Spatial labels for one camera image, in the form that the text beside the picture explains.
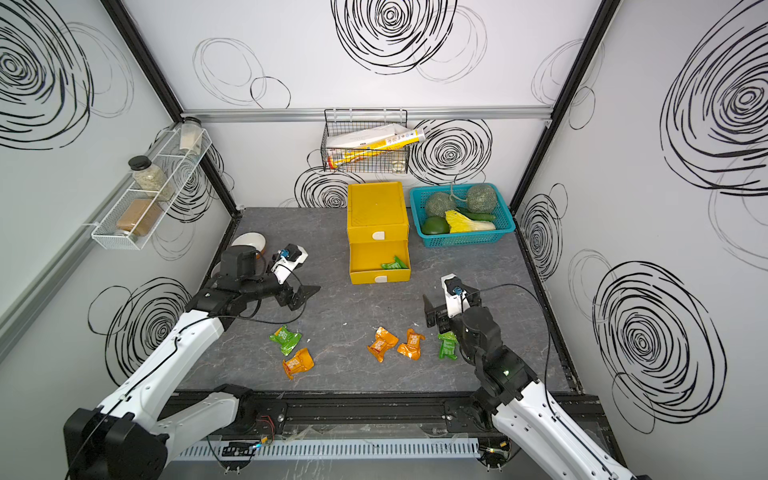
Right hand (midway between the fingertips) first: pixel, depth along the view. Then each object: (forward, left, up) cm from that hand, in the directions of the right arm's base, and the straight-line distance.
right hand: (444, 292), depth 74 cm
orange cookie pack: (-12, +38, -19) cm, 44 cm away
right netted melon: (+43, -18, -8) cm, 47 cm away
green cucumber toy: (+39, -16, -13) cm, 44 cm away
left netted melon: (+42, -2, -10) cm, 43 cm away
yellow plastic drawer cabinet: (+20, +18, 0) cm, 27 cm away
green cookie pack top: (+16, +12, -11) cm, 23 cm away
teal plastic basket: (+48, +4, -13) cm, 50 cm away
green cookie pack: (-6, +44, -18) cm, 48 cm away
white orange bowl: (+28, +64, -16) cm, 72 cm away
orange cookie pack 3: (-7, +8, -19) cm, 22 cm away
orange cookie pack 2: (-6, +15, -18) cm, 25 cm away
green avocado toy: (+34, -1, -13) cm, 37 cm away
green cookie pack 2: (-7, -3, -19) cm, 21 cm away
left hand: (+4, +36, +1) cm, 36 cm away
